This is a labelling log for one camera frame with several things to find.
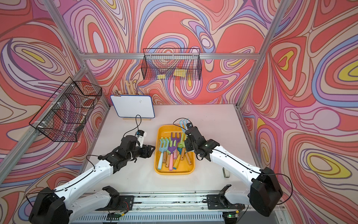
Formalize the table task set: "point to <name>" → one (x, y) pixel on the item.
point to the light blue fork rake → (162, 149)
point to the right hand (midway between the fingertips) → (190, 143)
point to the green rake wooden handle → (182, 145)
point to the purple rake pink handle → (172, 147)
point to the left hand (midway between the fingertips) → (152, 147)
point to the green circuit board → (113, 216)
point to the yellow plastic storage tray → (172, 132)
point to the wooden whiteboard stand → (136, 119)
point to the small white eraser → (226, 173)
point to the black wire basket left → (63, 117)
